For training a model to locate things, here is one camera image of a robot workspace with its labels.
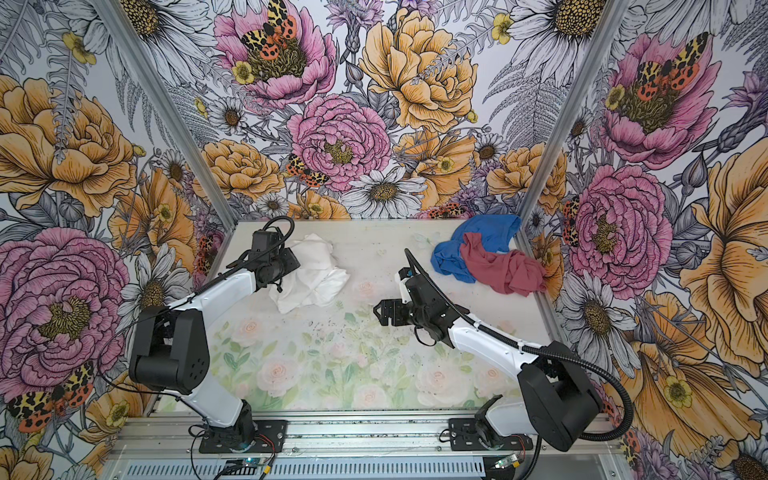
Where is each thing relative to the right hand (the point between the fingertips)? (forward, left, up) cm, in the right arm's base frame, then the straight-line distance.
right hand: (389, 317), depth 84 cm
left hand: (+17, +30, +1) cm, 35 cm away
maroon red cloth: (+20, -41, -7) cm, 46 cm away
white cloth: (+15, +23, -3) cm, 28 cm away
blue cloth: (+38, -41, -7) cm, 56 cm away
